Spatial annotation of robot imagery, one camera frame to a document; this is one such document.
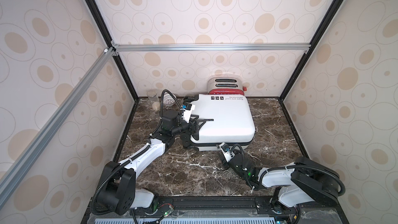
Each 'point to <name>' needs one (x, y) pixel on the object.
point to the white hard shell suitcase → (233, 122)
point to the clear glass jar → (153, 96)
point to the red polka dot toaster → (226, 85)
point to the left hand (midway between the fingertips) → (206, 119)
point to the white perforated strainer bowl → (168, 99)
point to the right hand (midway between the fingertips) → (226, 149)
